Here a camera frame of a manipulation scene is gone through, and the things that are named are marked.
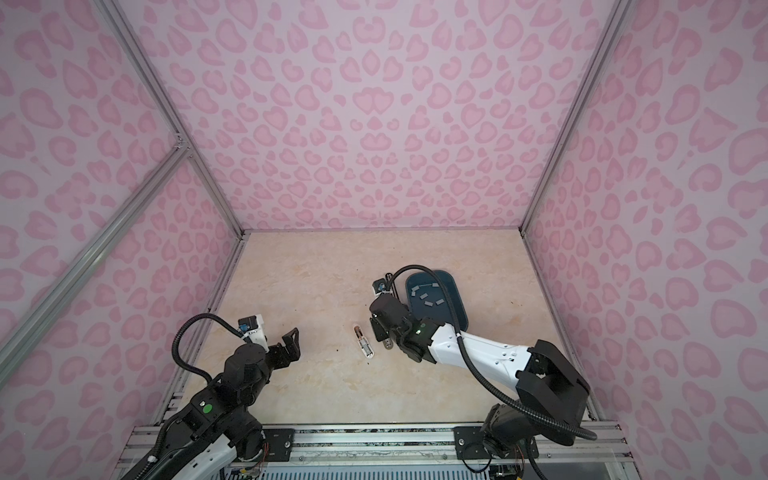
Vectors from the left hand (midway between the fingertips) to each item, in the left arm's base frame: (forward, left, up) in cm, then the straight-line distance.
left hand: (285, 330), depth 78 cm
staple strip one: (+20, -35, -14) cm, 43 cm away
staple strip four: (+15, -40, -14) cm, 45 cm away
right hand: (+6, -25, -1) cm, 25 cm away
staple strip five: (+16, -44, -15) cm, 49 cm away
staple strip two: (+18, -39, -14) cm, 45 cm away
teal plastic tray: (+17, -40, -15) cm, 46 cm away
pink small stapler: (+2, -19, -12) cm, 23 cm away
